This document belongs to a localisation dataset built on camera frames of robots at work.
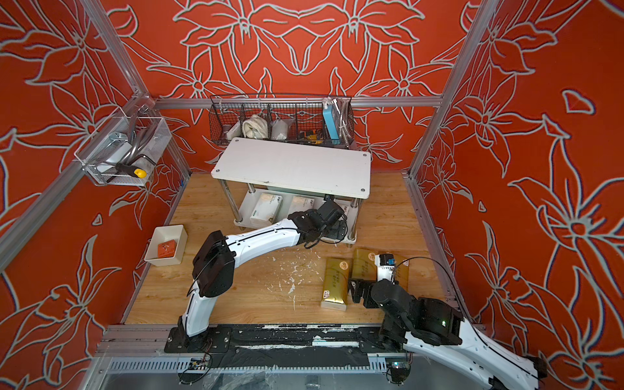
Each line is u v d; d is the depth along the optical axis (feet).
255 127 2.88
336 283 2.54
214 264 1.69
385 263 2.01
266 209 3.07
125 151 2.30
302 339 2.44
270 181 2.34
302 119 3.19
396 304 1.60
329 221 2.17
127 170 2.09
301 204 3.06
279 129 3.10
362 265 2.68
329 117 2.75
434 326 1.55
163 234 3.13
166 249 2.87
